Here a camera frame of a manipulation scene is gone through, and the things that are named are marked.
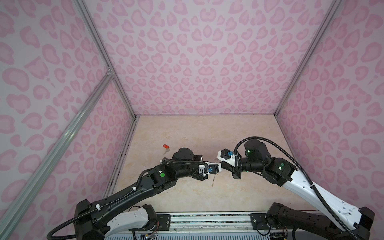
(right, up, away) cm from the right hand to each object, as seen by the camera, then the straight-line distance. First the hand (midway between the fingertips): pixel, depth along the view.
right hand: (219, 163), depth 66 cm
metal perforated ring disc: (-1, -10, +11) cm, 15 cm away
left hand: (-2, +2, 0) cm, 3 cm away
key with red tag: (-30, +2, +36) cm, 47 cm away
